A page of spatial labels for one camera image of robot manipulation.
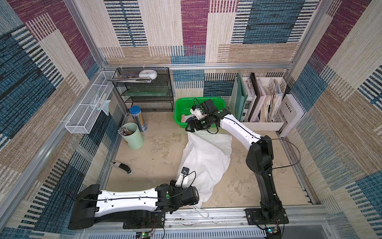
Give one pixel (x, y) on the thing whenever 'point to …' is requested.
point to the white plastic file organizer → (263, 106)
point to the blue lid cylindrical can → (135, 111)
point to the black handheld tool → (124, 168)
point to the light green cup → (135, 140)
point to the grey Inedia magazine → (291, 112)
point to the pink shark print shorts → (184, 117)
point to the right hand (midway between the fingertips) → (190, 126)
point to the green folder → (238, 94)
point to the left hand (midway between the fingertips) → (187, 186)
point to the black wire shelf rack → (145, 89)
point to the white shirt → (207, 155)
